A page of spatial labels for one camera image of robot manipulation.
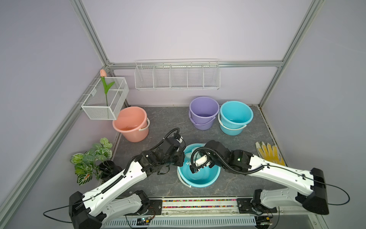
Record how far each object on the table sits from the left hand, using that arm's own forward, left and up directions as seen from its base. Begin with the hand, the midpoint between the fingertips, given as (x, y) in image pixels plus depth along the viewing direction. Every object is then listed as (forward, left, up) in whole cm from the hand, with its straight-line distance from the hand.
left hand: (184, 157), depth 73 cm
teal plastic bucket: (+32, -37, -9) cm, 50 cm away
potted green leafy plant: (0, +44, +1) cm, 44 cm away
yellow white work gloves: (+6, -56, -16) cm, 59 cm away
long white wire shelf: (+57, +1, +12) cm, 58 cm away
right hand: (+5, -9, +4) cm, 11 cm away
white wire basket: (+26, +45, +16) cm, 54 cm away
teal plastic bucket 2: (-6, -9, -17) cm, 20 cm away
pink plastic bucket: (+26, +31, -1) cm, 40 cm away
